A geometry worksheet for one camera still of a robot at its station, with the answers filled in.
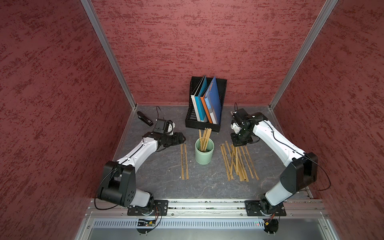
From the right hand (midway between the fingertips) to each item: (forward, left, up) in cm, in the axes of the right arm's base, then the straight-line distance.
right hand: (236, 146), depth 81 cm
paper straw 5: (-6, 0, -6) cm, 8 cm away
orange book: (+24, +17, +13) cm, 32 cm away
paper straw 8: (-3, +5, -14) cm, 16 cm away
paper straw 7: (-2, +3, -14) cm, 15 cm away
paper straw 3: (-12, -4, -16) cm, 20 cm away
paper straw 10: (-2, +31, -14) cm, 34 cm away
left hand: (+6, +32, -4) cm, 33 cm away
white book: (+25, +23, +12) cm, 36 cm away
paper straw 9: (-2, +29, -14) cm, 32 cm away
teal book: (+25, +19, +12) cm, 34 cm away
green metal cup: (-2, +18, -8) cm, 20 cm away
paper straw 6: (0, 0, -15) cm, 15 cm away
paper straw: (-12, -12, -15) cm, 23 cm away
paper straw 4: (-1, 0, -14) cm, 14 cm away
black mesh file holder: (+30, +26, -13) cm, 42 cm away
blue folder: (+36, +10, +10) cm, 38 cm away
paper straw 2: (-4, -9, -15) cm, 18 cm away
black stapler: (+33, +61, -12) cm, 70 cm away
